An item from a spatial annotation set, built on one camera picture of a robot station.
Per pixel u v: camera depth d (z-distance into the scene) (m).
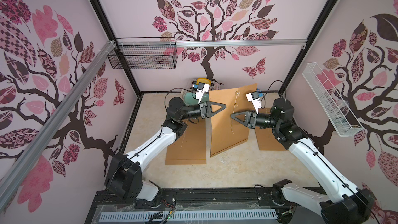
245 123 0.60
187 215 0.70
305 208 0.53
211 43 0.92
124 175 0.41
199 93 0.61
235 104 0.62
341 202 0.37
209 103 0.60
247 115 0.60
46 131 0.50
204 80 1.01
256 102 0.60
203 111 0.57
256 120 0.57
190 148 0.92
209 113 0.60
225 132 0.64
